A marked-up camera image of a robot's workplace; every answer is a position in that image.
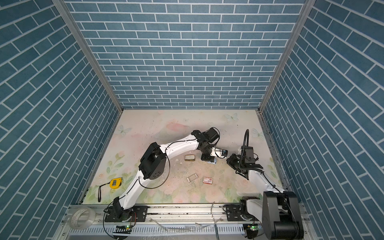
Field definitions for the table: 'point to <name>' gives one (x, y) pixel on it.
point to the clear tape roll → (82, 218)
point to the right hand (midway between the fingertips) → (226, 157)
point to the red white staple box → (207, 180)
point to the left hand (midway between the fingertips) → (213, 157)
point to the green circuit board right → (253, 227)
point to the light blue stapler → (214, 162)
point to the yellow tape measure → (115, 183)
